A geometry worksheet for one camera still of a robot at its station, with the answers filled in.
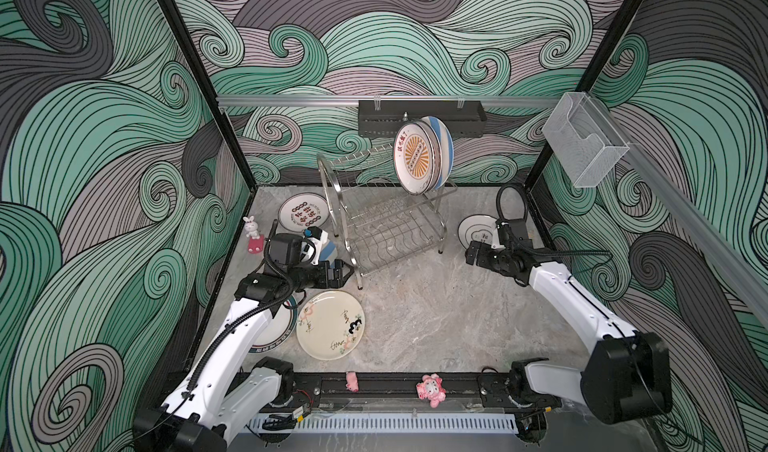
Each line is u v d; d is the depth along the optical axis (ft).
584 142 2.73
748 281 1.65
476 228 3.48
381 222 3.37
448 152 2.40
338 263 2.23
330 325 2.73
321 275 2.16
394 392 2.44
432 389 2.33
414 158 2.61
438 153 2.53
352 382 2.39
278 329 2.69
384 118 3.12
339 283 2.16
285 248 1.87
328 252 3.30
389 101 3.03
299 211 3.64
